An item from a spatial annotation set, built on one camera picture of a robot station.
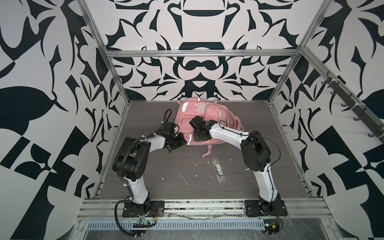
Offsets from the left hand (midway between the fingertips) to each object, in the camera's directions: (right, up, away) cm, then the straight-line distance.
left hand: (188, 139), depth 95 cm
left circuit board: (-21, -37, -22) cm, 48 cm away
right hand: (+6, +2, +1) cm, 7 cm away
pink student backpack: (-2, +19, +11) cm, 22 cm away
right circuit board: (+39, -37, -24) cm, 59 cm away
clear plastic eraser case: (+17, -16, -10) cm, 25 cm away
